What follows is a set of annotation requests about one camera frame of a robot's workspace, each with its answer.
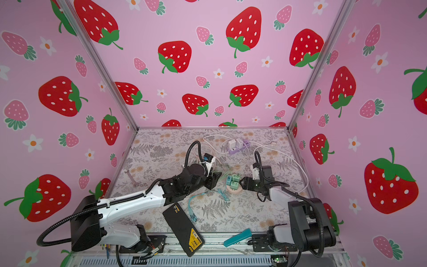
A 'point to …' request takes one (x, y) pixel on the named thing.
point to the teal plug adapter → (229, 180)
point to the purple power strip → (246, 143)
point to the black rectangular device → (184, 230)
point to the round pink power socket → (234, 191)
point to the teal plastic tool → (246, 233)
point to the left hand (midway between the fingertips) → (218, 171)
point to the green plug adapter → (235, 182)
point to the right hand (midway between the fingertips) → (243, 182)
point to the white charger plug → (234, 143)
